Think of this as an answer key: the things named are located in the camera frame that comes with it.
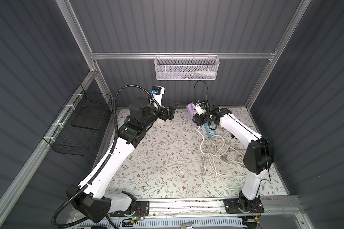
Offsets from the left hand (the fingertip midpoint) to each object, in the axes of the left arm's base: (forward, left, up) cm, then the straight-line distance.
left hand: (171, 101), depth 64 cm
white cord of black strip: (-2, -38, -38) cm, 54 cm away
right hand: (+12, -18, -24) cm, 32 cm away
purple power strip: (+14, -12, -20) cm, 27 cm away
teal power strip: (-2, -21, -19) cm, 28 cm away
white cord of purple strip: (-4, -18, -38) cm, 43 cm away
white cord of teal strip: (-9, -34, -41) cm, 54 cm away
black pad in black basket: (+8, +47, -17) cm, 51 cm away
